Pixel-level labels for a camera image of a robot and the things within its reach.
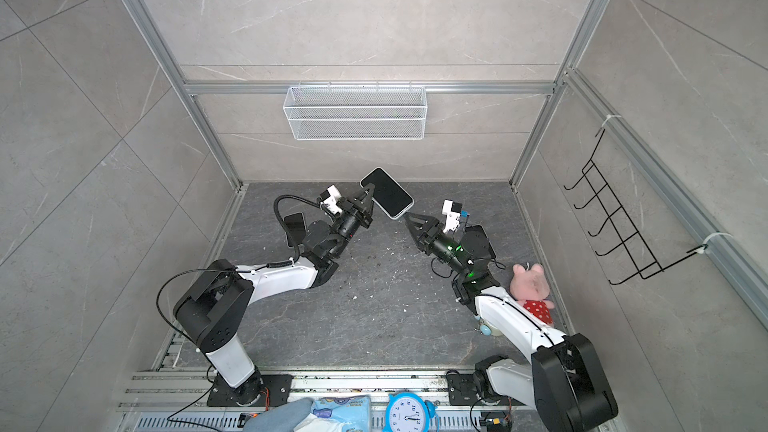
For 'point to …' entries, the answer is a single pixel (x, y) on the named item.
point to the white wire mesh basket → (355, 113)
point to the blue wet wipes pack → (342, 413)
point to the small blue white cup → (488, 330)
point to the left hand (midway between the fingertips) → (375, 181)
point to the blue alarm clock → (408, 412)
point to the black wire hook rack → (629, 243)
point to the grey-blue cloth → (281, 418)
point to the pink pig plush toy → (530, 288)
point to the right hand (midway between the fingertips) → (403, 218)
